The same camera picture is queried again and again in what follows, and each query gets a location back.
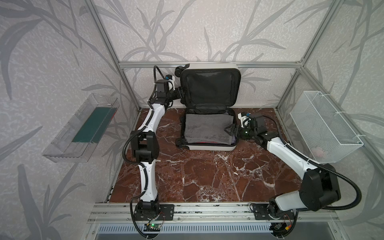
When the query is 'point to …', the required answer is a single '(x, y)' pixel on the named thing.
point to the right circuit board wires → (282, 229)
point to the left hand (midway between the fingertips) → (185, 84)
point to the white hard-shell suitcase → (194, 79)
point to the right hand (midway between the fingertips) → (228, 126)
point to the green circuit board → (152, 227)
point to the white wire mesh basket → (328, 136)
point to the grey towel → (207, 128)
